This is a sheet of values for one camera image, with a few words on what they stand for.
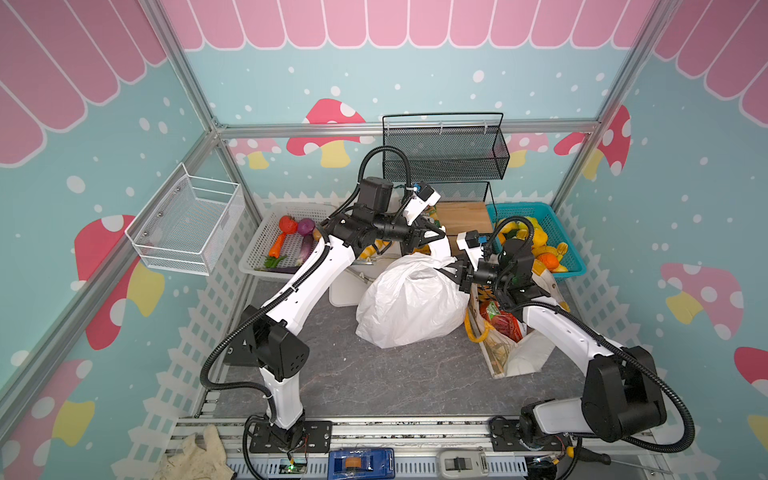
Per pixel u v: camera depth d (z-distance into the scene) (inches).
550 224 43.9
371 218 23.0
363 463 26.3
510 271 25.0
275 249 42.8
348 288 40.3
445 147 37.1
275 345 17.7
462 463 26.5
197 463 28.0
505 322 31.8
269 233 43.9
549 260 38.2
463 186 43.0
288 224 44.6
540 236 40.3
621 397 16.6
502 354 30.4
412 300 30.7
